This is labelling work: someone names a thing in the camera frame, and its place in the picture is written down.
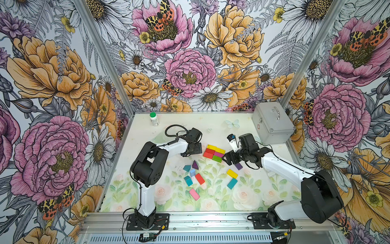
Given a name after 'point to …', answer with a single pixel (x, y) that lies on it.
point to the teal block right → (232, 183)
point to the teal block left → (188, 180)
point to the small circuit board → (145, 237)
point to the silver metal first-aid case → (272, 122)
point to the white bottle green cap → (155, 121)
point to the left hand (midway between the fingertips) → (192, 153)
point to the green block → (217, 158)
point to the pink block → (195, 195)
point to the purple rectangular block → (238, 166)
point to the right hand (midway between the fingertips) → (229, 158)
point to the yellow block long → (213, 148)
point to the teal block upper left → (187, 168)
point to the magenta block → (219, 154)
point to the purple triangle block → (194, 165)
